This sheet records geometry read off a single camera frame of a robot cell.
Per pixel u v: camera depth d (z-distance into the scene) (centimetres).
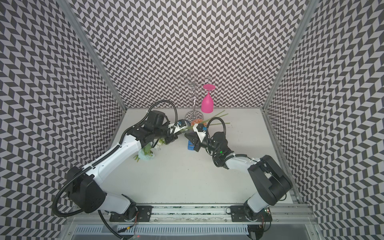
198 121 105
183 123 67
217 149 64
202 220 72
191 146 94
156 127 61
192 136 72
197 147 71
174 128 65
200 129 66
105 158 45
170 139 70
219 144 63
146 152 78
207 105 91
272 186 44
